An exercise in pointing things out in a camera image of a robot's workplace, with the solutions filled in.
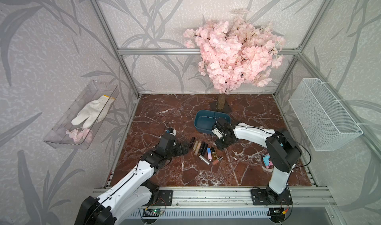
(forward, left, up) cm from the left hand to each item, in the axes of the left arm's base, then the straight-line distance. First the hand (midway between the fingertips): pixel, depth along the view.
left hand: (183, 146), depth 82 cm
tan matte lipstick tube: (+2, -8, -8) cm, 11 cm away
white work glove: (+7, +40, +23) cm, 47 cm away
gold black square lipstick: (0, -18, -8) cm, 20 cm away
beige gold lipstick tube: (+4, -6, -8) cm, 11 cm away
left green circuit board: (-29, +11, -9) cm, 32 cm away
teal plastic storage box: (+24, -13, -9) cm, 29 cm away
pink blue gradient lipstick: (-1, -15, -7) cm, 17 cm away
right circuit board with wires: (-31, -48, -11) cm, 58 cm away
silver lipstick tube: (-5, -12, -7) cm, 15 cm away
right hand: (+5, -22, -8) cm, 24 cm away
